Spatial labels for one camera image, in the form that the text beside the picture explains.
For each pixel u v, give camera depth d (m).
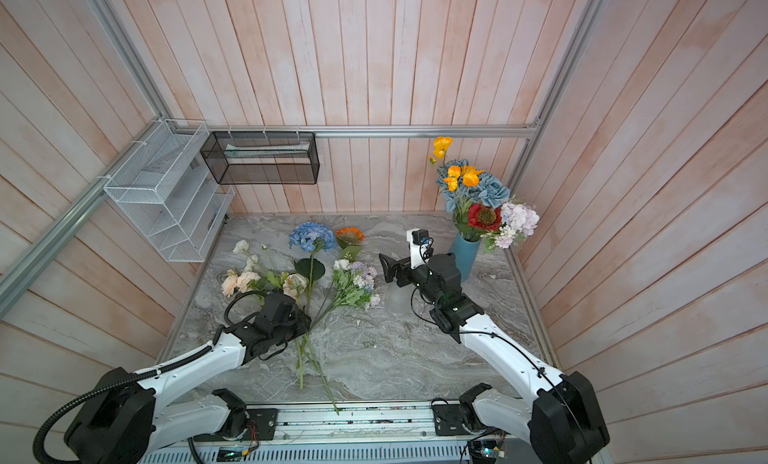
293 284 0.95
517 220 0.74
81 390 0.63
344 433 0.73
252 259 1.04
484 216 0.76
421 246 0.66
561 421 0.39
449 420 0.73
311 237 0.98
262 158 1.02
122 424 0.40
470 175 0.71
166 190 0.70
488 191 0.73
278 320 0.68
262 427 0.73
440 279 0.58
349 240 1.09
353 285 0.91
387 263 0.70
